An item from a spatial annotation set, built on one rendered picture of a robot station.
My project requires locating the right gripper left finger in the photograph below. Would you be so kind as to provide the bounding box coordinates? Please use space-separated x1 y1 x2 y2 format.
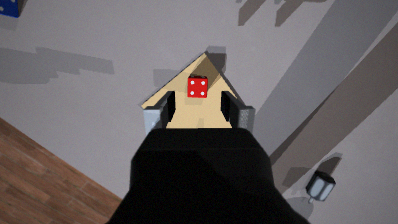
143 91 176 136

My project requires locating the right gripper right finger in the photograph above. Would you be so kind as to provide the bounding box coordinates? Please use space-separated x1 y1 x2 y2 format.
220 91 256 134

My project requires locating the red die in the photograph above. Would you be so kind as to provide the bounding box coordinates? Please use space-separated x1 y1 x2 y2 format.
187 76 208 98

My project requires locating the beige flat mat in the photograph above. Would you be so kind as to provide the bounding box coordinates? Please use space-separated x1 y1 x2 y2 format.
141 53 236 128

